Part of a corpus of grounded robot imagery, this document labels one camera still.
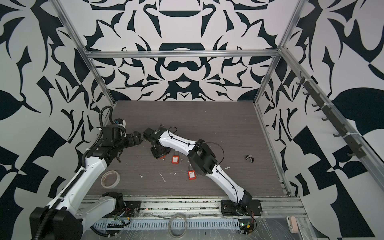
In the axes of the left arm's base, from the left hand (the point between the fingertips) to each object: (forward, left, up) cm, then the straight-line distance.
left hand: (132, 133), depth 81 cm
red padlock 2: (-17, -32, -17) cm, 40 cm away
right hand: (-5, -12, -17) cm, 21 cm away
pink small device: (-42, -76, -15) cm, 88 cm away
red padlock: (-9, -22, -16) cm, 29 cm away
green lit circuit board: (-41, -56, -19) cm, 72 cm away
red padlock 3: (-8, -16, -11) cm, 22 cm away
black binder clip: (-8, -67, -17) cm, 69 cm away
